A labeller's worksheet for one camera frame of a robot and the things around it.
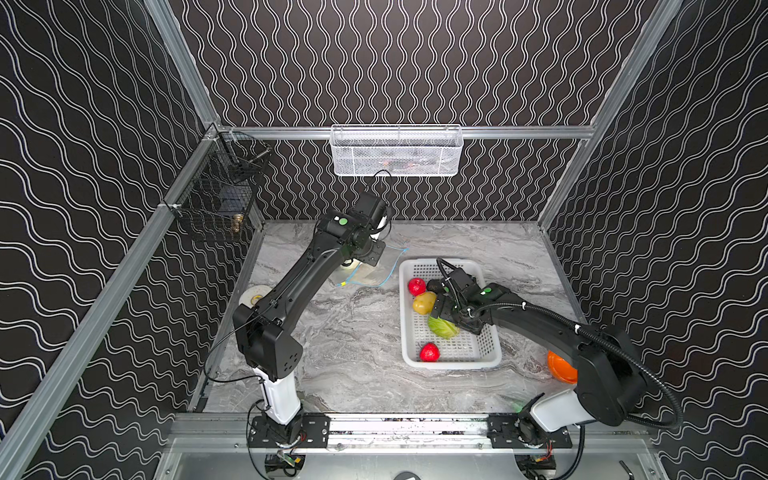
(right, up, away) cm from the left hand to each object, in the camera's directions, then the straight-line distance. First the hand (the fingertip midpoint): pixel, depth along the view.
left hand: (376, 250), depth 80 cm
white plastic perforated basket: (+26, -29, +8) cm, 40 cm away
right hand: (+21, -19, +8) cm, 29 cm away
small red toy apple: (+12, -11, +17) cm, 24 cm away
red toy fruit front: (+14, -28, +2) cm, 31 cm away
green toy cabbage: (+18, -22, +5) cm, 29 cm away
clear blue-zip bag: (-3, -8, +16) cm, 18 cm away
